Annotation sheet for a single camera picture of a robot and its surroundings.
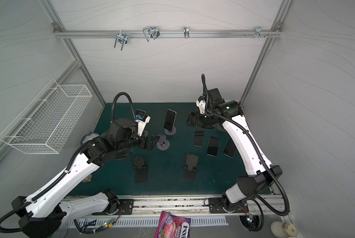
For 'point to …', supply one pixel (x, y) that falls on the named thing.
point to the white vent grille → (142, 222)
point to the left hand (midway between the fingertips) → (148, 133)
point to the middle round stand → (162, 144)
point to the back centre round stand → (169, 132)
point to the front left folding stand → (140, 169)
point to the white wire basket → (45, 125)
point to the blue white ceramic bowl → (89, 136)
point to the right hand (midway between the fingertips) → (194, 122)
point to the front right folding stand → (190, 169)
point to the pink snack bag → (170, 226)
